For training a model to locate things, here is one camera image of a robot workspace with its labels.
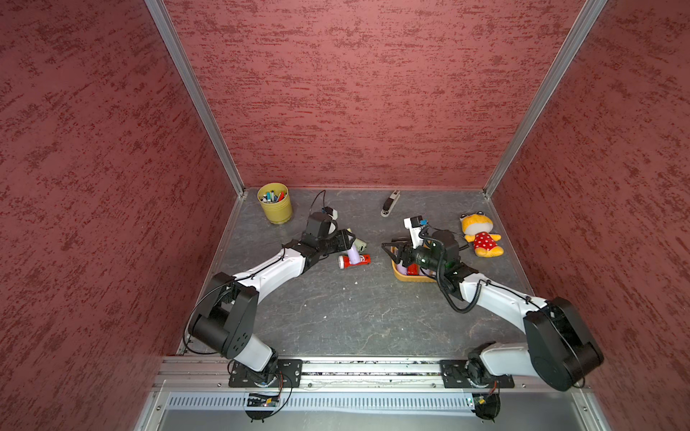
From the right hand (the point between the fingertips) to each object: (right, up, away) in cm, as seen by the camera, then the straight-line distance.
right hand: (385, 248), depth 83 cm
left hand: (-11, +1, +5) cm, 12 cm away
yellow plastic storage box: (+10, -11, +8) cm, 17 cm away
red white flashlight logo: (-13, -6, +9) cm, 17 cm away
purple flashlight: (-10, -3, +4) cm, 11 cm away
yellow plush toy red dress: (+38, +5, +18) cm, 42 cm away
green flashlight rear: (-8, -1, +16) cm, 18 cm away
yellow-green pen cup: (-42, +17, +21) cm, 50 cm away
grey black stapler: (+5, +16, +28) cm, 32 cm away
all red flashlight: (+11, -9, +9) cm, 16 cm away
